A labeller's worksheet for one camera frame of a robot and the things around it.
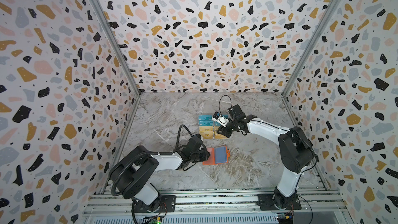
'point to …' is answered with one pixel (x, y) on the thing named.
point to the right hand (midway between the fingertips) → (219, 126)
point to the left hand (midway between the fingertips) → (214, 153)
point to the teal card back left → (205, 117)
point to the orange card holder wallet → (219, 154)
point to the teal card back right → (225, 115)
